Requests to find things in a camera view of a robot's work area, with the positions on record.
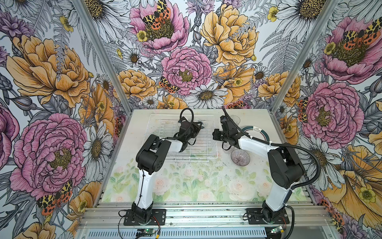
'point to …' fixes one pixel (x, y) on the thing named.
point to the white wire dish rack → (201, 137)
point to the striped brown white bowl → (240, 157)
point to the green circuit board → (145, 232)
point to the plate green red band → (257, 132)
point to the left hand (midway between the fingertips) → (203, 125)
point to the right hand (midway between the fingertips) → (213, 137)
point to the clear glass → (236, 119)
